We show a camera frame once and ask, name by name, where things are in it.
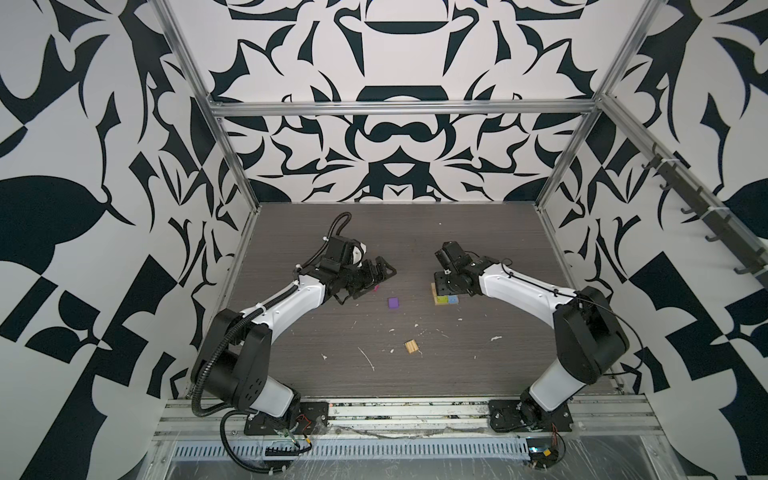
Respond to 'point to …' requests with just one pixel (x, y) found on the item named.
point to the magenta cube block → (376, 288)
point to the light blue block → (453, 299)
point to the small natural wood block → (411, 346)
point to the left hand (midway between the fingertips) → (390, 273)
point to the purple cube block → (393, 302)
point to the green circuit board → (541, 451)
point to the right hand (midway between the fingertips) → (447, 281)
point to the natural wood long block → (434, 292)
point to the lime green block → (442, 299)
